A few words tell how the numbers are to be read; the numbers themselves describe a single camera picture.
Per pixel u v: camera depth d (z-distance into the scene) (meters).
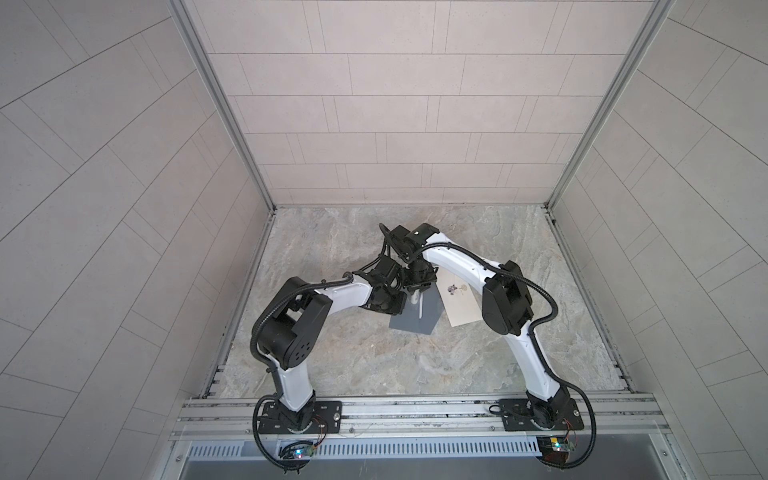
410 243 0.68
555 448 0.68
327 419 0.71
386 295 0.78
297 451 0.65
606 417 0.72
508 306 0.54
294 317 0.51
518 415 0.71
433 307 0.90
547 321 0.53
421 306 0.90
